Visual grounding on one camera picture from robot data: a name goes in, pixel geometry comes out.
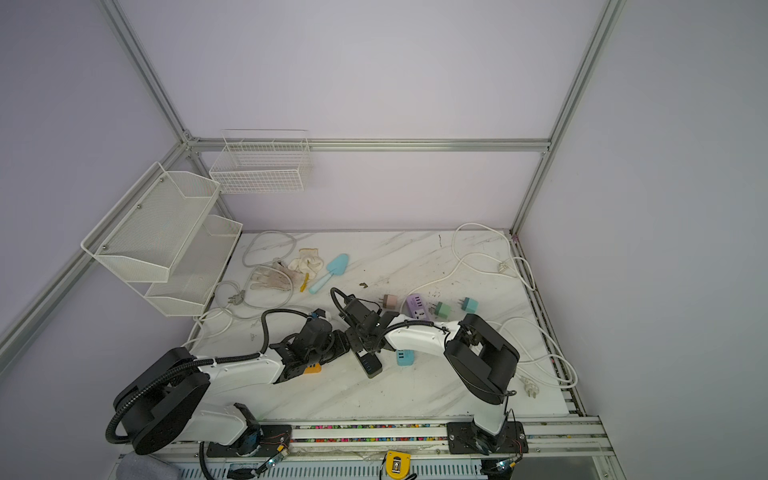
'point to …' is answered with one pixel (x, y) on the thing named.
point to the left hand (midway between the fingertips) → (352, 343)
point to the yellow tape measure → (398, 464)
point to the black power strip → (370, 363)
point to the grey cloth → (135, 466)
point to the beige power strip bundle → (283, 277)
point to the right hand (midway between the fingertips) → (353, 334)
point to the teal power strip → (405, 357)
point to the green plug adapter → (443, 310)
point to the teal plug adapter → (468, 304)
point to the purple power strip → (415, 306)
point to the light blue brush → (337, 266)
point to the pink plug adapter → (389, 301)
